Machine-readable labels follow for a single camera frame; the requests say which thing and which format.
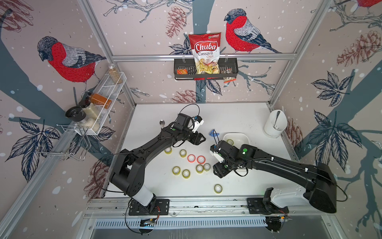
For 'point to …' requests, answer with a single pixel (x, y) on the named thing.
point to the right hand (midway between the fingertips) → (217, 169)
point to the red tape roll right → (201, 159)
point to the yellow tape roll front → (218, 188)
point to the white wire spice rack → (108, 90)
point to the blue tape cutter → (213, 134)
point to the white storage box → (237, 139)
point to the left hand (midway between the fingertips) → (204, 134)
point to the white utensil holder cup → (275, 124)
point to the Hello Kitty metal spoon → (162, 123)
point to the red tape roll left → (191, 158)
